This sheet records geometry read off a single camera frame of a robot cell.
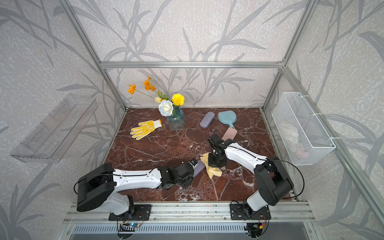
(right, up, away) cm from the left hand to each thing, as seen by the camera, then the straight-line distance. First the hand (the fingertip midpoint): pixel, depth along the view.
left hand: (191, 177), depth 84 cm
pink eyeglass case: (+26, +23, +18) cm, 39 cm away
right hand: (+11, +7, +3) cm, 14 cm away
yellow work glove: (-35, +27, +25) cm, 50 cm away
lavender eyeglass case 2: (+10, +33, +25) cm, 42 cm away
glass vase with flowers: (-9, +39, -8) cm, 41 cm away
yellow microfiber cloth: (+11, +5, -4) cm, 13 cm away
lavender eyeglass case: (+4, +6, +1) cm, 7 cm away
